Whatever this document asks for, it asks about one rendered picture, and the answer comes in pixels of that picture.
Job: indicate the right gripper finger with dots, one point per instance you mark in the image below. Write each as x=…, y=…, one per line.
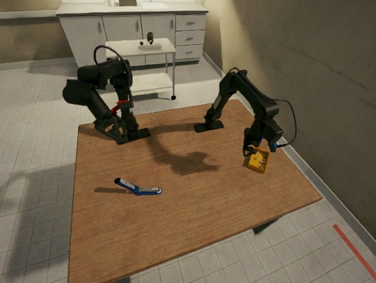
x=121, y=124
x=101, y=128

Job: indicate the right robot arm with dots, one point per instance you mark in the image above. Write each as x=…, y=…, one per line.
x=95, y=77

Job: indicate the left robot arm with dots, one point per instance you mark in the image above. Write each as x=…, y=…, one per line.
x=264, y=109

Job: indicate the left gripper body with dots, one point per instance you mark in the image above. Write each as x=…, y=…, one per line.
x=253, y=138

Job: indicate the yellow tray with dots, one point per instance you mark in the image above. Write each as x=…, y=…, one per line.
x=255, y=163

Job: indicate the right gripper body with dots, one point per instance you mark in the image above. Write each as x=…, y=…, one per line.
x=100, y=108

